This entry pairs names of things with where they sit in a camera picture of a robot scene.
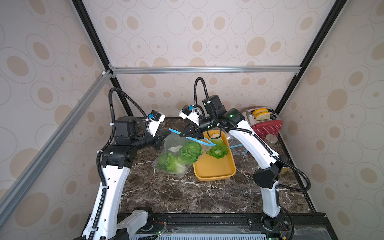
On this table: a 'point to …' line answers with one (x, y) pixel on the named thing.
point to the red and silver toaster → (273, 126)
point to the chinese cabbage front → (169, 162)
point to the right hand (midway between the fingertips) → (186, 130)
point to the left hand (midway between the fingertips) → (171, 130)
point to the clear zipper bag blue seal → (178, 153)
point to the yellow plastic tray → (208, 167)
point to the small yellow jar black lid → (285, 169)
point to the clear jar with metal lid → (271, 140)
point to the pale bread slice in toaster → (262, 116)
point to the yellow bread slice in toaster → (259, 110)
